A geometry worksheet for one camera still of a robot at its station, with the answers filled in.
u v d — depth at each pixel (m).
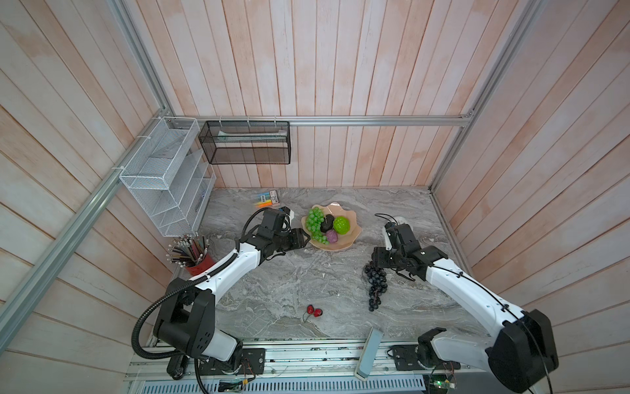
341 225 0.98
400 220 1.04
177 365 0.72
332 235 0.98
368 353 0.74
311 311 0.82
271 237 0.66
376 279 0.86
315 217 0.99
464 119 0.93
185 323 0.43
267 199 1.14
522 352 0.40
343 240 0.99
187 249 0.81
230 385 0.72
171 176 0.68
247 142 1.04
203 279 0.46
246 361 0.72
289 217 0.80
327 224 1.01
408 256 0.62
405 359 0.73
